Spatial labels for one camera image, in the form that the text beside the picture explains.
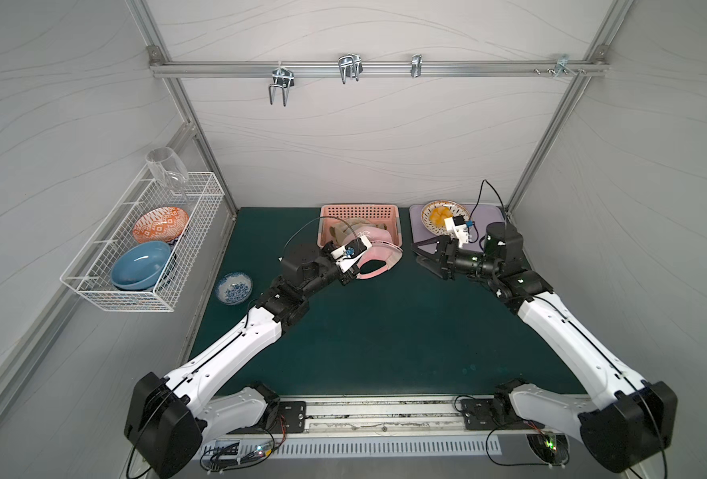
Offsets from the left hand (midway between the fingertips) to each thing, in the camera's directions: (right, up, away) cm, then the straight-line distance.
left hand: (364, 242), depth 70 cm
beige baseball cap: (-9, +4, +37) cm, 38 cm away
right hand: (+12, -2, -1) cm, 12 cm away
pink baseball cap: (+5, -5, +21) cm, 22 cm away
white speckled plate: (+38, +13, +49) cm, 63 cm away
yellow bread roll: (+30, +10, +45) cm, 55 cm away
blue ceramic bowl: (-48, -5, -8) cm, 49 cm away
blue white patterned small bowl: (-42, -16, +26) cm, 52 cm away
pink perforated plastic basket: (+10, +10, +45) cm, 47 cm away
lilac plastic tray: (+48, +10, +48) cm, 68 cm away
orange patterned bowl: (-50, +4, +1) cm, 50 cm away
